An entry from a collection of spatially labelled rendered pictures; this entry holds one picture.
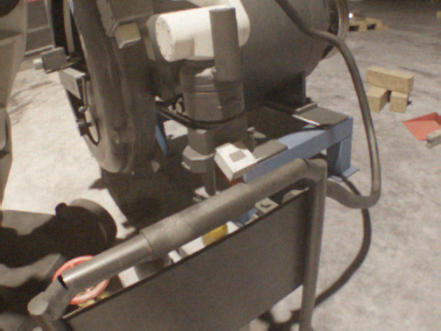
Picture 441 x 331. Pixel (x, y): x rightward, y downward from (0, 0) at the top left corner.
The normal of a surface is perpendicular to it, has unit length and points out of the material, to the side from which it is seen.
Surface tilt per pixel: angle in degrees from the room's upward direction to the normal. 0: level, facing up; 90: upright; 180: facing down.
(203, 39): 90
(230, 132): 90
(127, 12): 68
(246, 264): 90
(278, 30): 87
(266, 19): 80
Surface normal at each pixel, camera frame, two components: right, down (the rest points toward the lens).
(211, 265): 0.58, 0.33
